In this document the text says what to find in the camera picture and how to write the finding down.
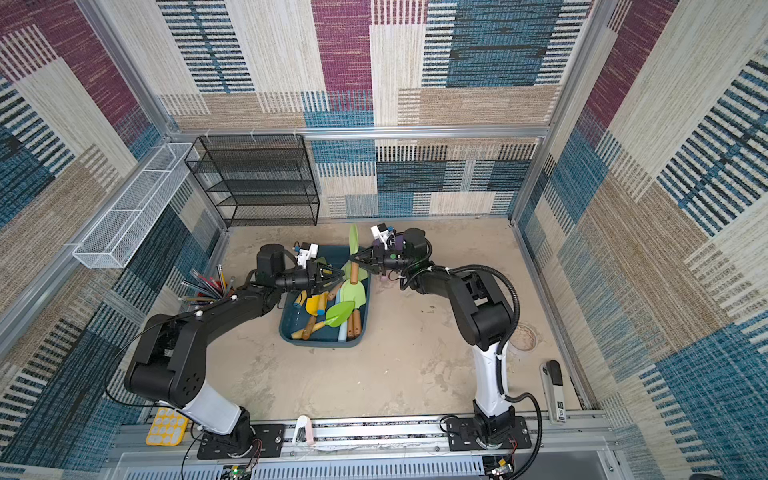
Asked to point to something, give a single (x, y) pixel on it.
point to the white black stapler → (553, 379)
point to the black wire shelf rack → (258, 180)
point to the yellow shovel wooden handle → (309, 326)
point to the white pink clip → (303, 430)
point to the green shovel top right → (351, 271)
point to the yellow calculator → (169, 428)
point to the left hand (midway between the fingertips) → (344, 277)
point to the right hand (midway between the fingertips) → (355, 262)
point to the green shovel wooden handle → (354, 250)
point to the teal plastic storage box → (293, 318)
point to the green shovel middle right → (355, 293)
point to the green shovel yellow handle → (336, 314)
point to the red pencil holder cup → (199, 291)
